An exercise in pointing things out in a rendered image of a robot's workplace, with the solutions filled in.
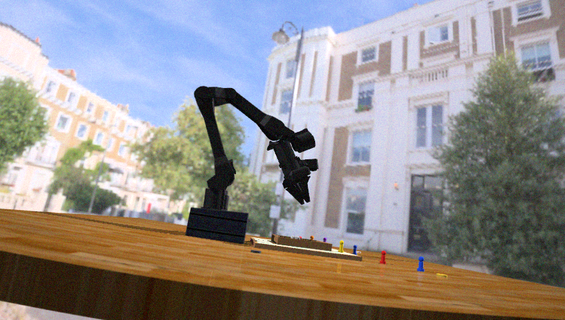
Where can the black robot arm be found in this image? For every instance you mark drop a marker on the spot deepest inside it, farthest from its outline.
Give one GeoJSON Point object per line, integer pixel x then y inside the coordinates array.
{"type": "Point", "coordinates": [207, 99]}

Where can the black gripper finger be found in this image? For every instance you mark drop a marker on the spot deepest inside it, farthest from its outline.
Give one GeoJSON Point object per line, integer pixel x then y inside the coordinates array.
{"type": "Point", "coordinates": [295, 194]}
{"type": "Point", "coordinates": [301, 186]}

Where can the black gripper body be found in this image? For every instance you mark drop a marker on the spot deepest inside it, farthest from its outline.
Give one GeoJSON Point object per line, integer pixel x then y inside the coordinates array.
{"type": "Point", "coordinates": [292, 171]}

